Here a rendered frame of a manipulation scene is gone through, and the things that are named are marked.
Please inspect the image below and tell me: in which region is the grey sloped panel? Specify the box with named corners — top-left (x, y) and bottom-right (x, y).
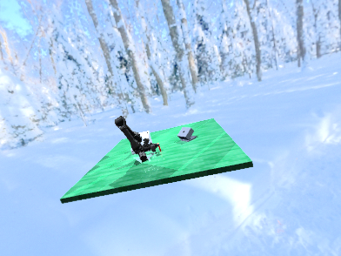
top-left (177, 127), bottom-right (196, 142)

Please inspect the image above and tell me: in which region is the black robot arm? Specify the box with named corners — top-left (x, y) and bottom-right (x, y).
top-left (114, 116), bottom-right (150, 160)

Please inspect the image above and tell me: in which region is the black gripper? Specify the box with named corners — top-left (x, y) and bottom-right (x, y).
top-left (143, 143), bottom-right (160, 152)

